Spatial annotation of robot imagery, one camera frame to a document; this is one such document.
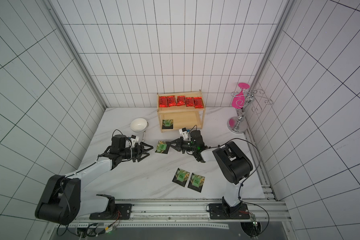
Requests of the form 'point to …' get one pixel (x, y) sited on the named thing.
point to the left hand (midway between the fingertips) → (150, 152)
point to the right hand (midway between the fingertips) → (163, 146)
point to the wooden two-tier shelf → (184, 117)
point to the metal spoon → (144, 135)
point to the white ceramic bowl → (139, 124)
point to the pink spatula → (239, 100)
